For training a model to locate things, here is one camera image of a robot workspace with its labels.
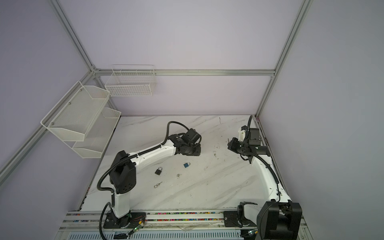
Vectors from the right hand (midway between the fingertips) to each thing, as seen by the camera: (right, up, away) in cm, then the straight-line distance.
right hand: (227, 142), depth 81 cm
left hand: (-16, -6, +5) cm, 18 cm away
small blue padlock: (-24, -15, +12) cm, 31 cm away
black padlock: (-41, -18, +9) cm, 46 cm away
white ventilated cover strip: (-36, -44, -11) cm, 58 cm away
